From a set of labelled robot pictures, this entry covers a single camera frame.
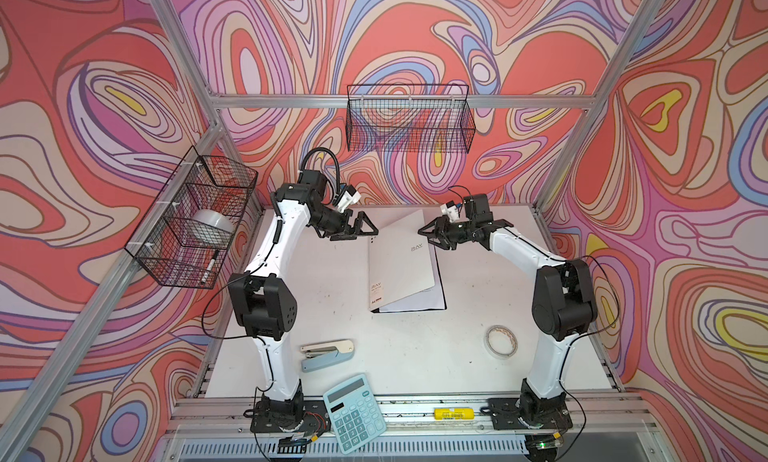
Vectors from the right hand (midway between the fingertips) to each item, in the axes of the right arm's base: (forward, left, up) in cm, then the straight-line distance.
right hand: (423, 240), depth 90 cm
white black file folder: (-3, +6, -10) cm, 12 cm away
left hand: (-4, +17, +9) cm, 19 cm away
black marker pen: (-15, +55, +11) cm, 58 cm away
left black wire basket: (-9, +59, +17) cm, 62 cm away
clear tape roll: (-25, -24, -15) cm, 38 cm away
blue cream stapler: (-30, +29, -12) cm, 43 cm away
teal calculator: (-44, +21, -13) cm, 50 cm away
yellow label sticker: (-44, -4, -14) cm, 46 cm away
